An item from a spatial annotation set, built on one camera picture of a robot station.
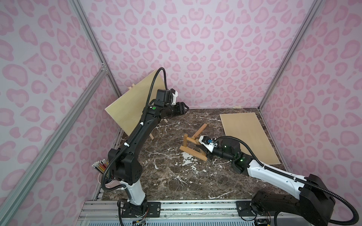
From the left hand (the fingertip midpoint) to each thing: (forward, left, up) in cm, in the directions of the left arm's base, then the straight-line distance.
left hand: (187, 108), depth 80 cm
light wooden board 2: (+9, -46, -29) cm, 55 cm away
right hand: (-17, -6, -9) cm, 20 cm away
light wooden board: (-2, +33, +1) cm, 33 cm away
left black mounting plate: (-45, +20, -28) cm, 57 cm away
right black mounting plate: (-45, -29, -29) cm, 61 cm away
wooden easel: (+13, +33, +5) cm, 36 cm away
